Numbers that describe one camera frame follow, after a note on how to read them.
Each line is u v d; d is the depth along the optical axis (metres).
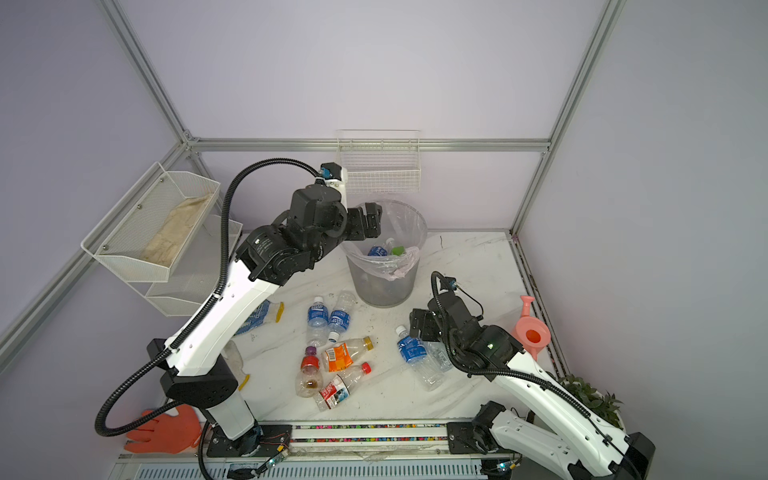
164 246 0.75
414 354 0.84
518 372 0.44
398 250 0.98
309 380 0.83
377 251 1.00
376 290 0.93
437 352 0.84
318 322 0.91
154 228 0.79
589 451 0.39
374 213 0.55
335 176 0.51
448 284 0.64
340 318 0.90
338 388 0.77
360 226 0.54
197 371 0.42
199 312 0.40
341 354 0.86
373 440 0.75
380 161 0.95
